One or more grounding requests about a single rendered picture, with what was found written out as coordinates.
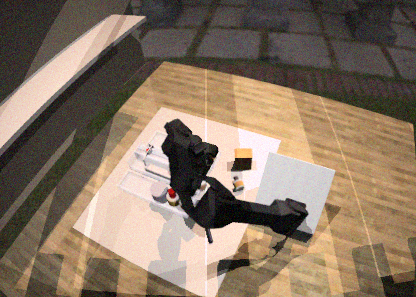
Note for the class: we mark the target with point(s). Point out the brown cardboard box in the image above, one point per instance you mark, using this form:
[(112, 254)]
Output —
[(243, 159)]

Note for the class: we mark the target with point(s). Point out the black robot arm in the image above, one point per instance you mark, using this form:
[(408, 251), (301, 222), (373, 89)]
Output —
[(218, 207)]

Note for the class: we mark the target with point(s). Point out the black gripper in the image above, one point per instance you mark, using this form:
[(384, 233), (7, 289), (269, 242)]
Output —
[(202, 165)]

